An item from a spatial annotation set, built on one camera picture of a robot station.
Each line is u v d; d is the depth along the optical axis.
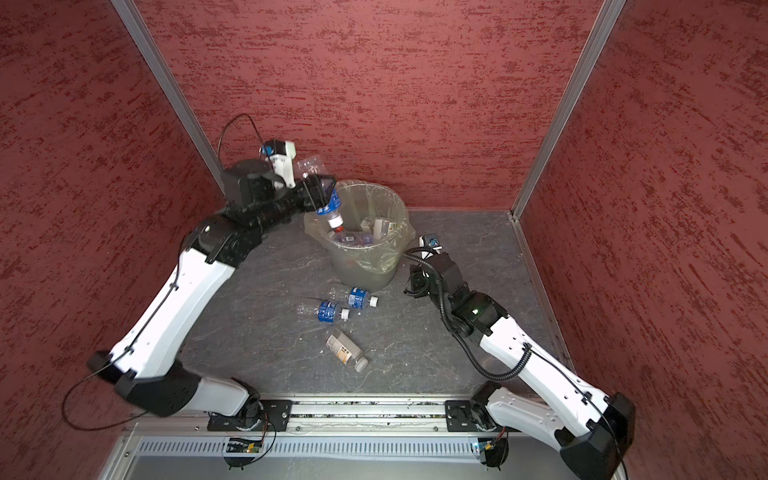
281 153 0.54
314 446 0.71
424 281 0.64
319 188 0.56
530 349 0.46
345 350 0.79
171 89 0.85
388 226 0.90
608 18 0.72
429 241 0.62
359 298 0.90
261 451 0.70
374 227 0.94
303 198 0.56
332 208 0.63
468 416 0.74
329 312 0.87
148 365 0.39
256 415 0.68
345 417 0.76
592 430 0.38
